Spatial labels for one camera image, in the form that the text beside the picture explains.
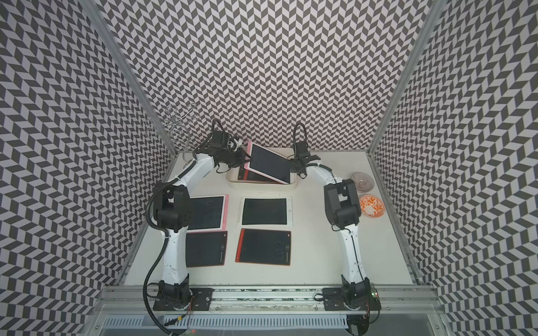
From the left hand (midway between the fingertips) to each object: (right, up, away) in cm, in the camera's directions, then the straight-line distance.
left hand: (252, 159), depth 96 cm
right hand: (+21, -4, +9) cm, 23 cm away
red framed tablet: (-4, -8, +12) cm, 15 cm away
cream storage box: (-12, -8, +11) cm, 19 cm away
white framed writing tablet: (+6, -24, -1) cm, 25 cm away
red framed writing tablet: (-17, -37, -12) cm, 43 cm away
